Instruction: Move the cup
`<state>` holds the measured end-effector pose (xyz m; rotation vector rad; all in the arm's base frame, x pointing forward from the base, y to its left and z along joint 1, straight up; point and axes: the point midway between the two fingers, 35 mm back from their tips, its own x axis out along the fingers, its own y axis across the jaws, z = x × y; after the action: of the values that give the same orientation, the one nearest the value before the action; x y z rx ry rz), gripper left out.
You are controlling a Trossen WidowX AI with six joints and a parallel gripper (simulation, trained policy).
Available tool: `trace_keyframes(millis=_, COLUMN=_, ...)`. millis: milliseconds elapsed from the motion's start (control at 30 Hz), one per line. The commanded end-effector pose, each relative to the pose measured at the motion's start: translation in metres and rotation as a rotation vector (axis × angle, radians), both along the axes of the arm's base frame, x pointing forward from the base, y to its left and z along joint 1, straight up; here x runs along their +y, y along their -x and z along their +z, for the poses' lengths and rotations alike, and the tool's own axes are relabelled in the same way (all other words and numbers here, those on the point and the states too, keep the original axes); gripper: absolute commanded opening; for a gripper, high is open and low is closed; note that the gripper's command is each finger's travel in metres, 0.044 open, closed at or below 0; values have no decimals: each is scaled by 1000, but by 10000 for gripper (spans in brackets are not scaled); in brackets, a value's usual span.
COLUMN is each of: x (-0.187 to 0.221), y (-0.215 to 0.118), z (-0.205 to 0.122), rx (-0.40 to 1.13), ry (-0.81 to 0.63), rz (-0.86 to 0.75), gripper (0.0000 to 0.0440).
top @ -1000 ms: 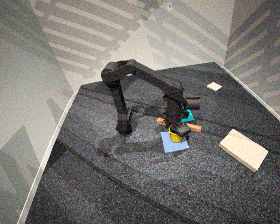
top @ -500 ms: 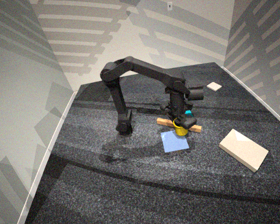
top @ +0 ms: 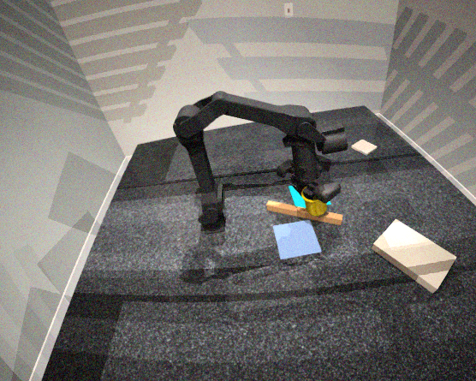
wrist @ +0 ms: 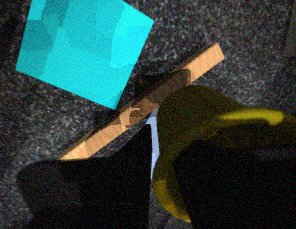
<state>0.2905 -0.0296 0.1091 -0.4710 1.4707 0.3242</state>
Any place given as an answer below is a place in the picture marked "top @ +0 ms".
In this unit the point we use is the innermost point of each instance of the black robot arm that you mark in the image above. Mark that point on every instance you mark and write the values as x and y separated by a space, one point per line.
295 121

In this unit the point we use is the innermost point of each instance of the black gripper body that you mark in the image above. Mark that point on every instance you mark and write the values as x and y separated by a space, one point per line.
306 173

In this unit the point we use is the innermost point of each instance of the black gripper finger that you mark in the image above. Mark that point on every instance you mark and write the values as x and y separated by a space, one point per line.
308 194
298 187

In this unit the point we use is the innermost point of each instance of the tan flat bar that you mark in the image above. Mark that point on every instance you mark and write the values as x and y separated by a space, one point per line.
299 211

